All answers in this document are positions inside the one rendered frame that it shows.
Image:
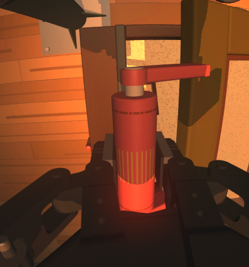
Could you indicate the brown wooden case panel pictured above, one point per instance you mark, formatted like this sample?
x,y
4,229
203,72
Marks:
x,y
99,87

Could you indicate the small red knob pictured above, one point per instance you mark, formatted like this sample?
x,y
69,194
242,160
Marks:
x,y
88,148

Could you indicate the red framed speckled panel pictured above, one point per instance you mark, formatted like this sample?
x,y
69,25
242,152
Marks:
x,y
239,108

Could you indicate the olive green upright post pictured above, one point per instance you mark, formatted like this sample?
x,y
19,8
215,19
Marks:
x,y
120,54

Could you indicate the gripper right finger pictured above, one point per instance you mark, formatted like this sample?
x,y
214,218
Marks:
x,y
192,198

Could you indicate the dark brown crossbar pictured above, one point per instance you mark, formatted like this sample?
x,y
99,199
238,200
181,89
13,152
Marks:
x,y
153,32

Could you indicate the grey metal plate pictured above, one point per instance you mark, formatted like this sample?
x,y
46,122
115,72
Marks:
x,y
55,41

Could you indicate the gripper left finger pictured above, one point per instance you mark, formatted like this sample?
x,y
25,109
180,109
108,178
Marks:
x,y
99,200

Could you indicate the grey lever shaft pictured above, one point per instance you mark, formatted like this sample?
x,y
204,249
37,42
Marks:
x,y
134,90

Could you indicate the red lock lever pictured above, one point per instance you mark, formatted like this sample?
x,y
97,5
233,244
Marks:
x,y
170,73

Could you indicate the ochre yellow table frame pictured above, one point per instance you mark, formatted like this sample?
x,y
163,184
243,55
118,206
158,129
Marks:
x,y
197,52

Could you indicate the red cylinder lock post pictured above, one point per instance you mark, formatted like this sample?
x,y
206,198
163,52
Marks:
x,y
134,129

